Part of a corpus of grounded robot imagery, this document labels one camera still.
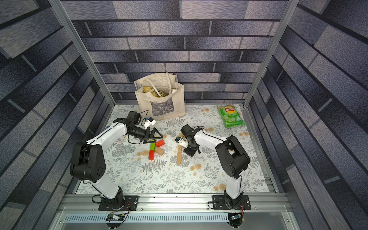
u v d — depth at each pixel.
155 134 0.78
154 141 0.87
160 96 0.92
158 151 0.92
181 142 0.85
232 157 0.49
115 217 0.71
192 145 0.78
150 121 0.83
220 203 0.73
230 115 1.06
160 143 0.95
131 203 0.74
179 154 0.92
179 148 0.95
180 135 1.01
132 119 0.73
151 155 0.90
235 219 0.71
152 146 0.92
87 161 0.47
